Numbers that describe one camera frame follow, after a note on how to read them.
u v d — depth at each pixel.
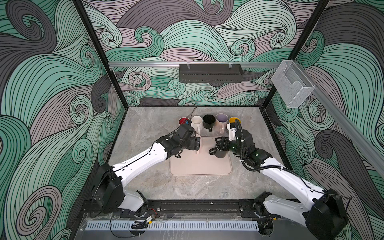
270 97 1.15
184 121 0.99
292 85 0.79
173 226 0.70
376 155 0.50
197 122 1.07
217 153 0.89
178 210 0.75
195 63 0.93
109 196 0.39
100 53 0.88
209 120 1.01
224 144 0.69
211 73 0.95
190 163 0.91
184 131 0.59
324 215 0.38
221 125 0.97
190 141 0.70
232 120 1.00
